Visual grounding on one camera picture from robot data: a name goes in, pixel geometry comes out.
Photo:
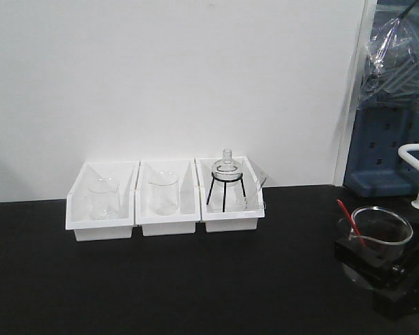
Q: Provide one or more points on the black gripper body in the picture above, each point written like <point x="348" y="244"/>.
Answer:
<point x="405" y="289"/>

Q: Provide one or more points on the red stirring rod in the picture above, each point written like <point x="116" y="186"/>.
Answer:
<point x="347" y="216"/>

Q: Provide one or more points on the tall clear glass beaker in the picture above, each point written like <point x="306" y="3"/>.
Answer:
<point x="164" y="195"/>

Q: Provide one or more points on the blue-grey pegboard drying rack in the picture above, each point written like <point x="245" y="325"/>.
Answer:
<point x="380" y="146"/>

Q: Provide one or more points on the white plastic bin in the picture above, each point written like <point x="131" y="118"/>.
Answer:
<point x="230" y="221"/>
<point x="167" y="227"/>
<point x="101" y="228"/>

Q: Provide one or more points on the round clear glass flask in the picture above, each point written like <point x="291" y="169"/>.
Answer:
<point x="227" y="164"/>

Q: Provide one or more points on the white vertical trim strip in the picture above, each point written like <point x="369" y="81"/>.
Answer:
<point x="352" y="87"/>

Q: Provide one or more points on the clear bag of dark pegs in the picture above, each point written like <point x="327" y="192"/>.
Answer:
<point x="391" y="63"/>

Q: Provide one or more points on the clear conical glass flask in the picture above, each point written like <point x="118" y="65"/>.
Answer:
<point x="104" y="199"/>

